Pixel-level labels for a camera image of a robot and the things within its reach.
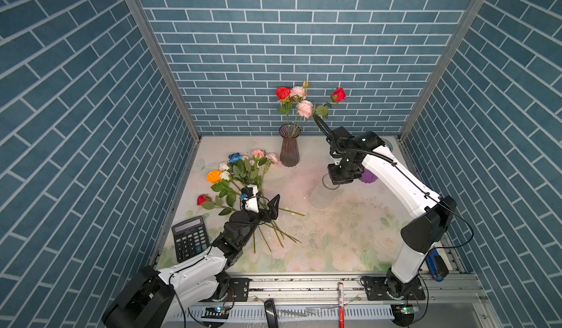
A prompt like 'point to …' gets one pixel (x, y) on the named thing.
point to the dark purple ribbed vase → (289, 151)
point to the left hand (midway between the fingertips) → (276, 196)
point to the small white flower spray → (224, 167)
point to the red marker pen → (341, 304)
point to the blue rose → (234, 157)
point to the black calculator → (190, 239)
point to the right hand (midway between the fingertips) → (336, 182)
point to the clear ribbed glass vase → (323, 196)
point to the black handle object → (271, 313)
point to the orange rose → (214, 176)
